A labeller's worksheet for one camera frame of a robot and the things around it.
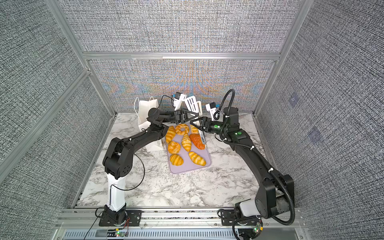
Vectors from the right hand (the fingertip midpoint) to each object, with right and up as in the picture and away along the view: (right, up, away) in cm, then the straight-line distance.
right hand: (194, 122), depth 74 cm
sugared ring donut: (-11, -4, +32) cm, 34 cm away
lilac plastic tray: (-3, -25, +17) cm, 31 cm away
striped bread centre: (-5, -12, +23) cm, 27 cm away
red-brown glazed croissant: (+3, -11, +23) cm, 26 cm away
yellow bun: (-10, -22, +15) cm, 29 cm away
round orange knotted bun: (-12, -15, +21) cm, 29 cm away
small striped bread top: (0, -4, +29) cm, 30 cm away
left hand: (+1, +2, -5) cm, 6 cm away
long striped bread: (+2, -21, +16) cm, 27 cm away
